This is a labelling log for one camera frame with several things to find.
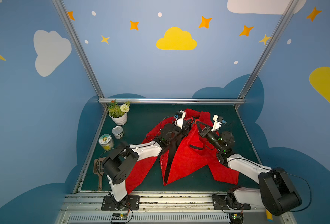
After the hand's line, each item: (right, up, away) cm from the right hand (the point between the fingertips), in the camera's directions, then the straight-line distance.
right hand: (198, 120), depth 79 cm
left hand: (-5, +2, +2) cm, 5 cm away
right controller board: (+19, -52, -5) cm, 56 cm away
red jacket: (-5, -18, -1) cm, 19 cm away
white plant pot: (-52, 0, +25) cm, 58 cm away
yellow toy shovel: (+34, -48, -9) cm, 60 cm away
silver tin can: (-53, -8, +19) cm, 57 cm away
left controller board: (-43, -51, -6) cm, 67 cm away
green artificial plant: (-54, +7, +18) cm, 57 cm away
